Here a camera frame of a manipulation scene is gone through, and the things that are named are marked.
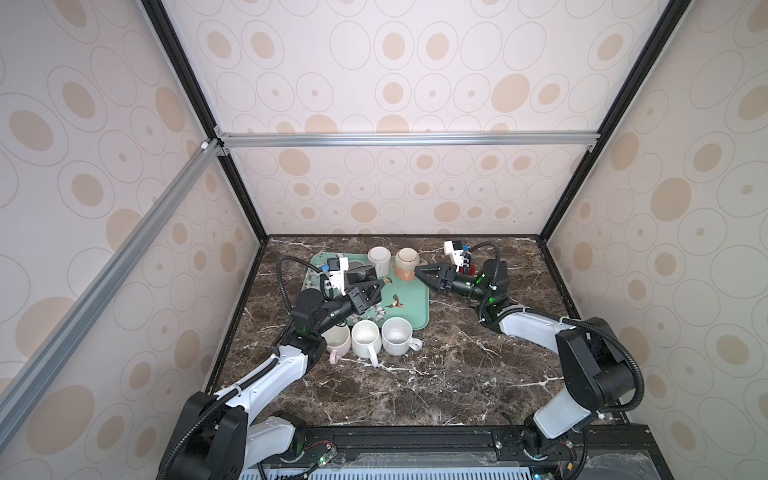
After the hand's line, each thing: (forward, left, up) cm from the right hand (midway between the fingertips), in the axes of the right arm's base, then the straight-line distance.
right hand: (417, 277), depth 77 cm
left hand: (-5, +7, +4) cm, 9 cm away
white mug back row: (+21, +11, -17) cm, 29 cm away
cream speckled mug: (-5, +5, -24) cm, 25 cm away
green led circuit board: (-36, +22, -23) cm, 48 cm away
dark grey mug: (+2, +15, 0) cm, 15 cm away
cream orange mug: (+19, +2, -15) cm, 24 cm away
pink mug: (-7, +23, -22) cm, 33 cm away
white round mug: (-10, +14, -16) cm, 23 cm away
